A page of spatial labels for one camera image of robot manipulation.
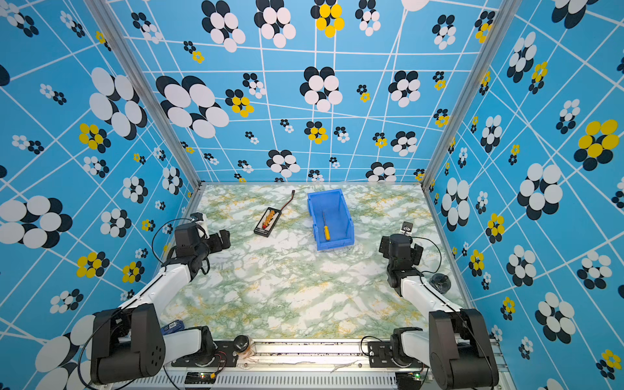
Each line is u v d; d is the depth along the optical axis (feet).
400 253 2.19
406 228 2.47
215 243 2.63
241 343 2.19
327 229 3.34
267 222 3.44
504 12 2.24
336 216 3.51
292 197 3.77
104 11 2.27
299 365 2.38
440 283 2.53
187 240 2.19
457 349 1.34
